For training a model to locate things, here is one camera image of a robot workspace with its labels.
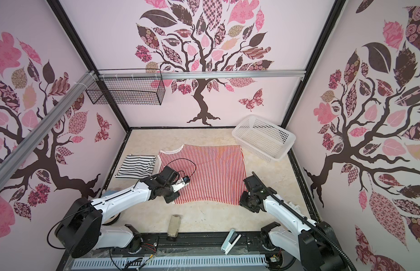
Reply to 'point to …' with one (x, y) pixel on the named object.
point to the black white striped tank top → (136, 166)
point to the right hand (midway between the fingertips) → (241, 201)
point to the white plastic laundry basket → (263, 139)
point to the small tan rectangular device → (174, 227)
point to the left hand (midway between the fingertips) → (173, 193)
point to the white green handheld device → (230, 241)
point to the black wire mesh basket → (132, 91)
